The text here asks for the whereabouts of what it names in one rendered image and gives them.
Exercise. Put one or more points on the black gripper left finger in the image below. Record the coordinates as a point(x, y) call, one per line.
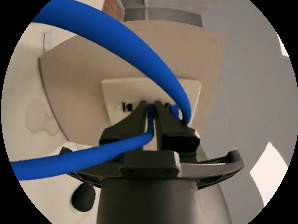
point(133, 125)

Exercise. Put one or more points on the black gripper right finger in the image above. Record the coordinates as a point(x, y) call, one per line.
point(173, 135)

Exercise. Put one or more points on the white wall plate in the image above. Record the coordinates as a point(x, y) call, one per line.
point(117, 91)

